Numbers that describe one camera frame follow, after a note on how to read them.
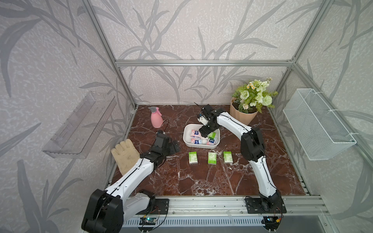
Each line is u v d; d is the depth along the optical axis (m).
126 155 0.92
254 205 0.73
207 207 0.75
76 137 0.68
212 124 0.82
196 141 0.96
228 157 0.89
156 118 1.01
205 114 0.82
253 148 0.59
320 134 0.60
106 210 0.39
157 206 0.72
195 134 0.99
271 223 0.72
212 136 0.95
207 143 0.95
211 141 0.96
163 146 0.65
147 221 0.71
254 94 0.87
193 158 0.89
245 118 0.96
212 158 0.89
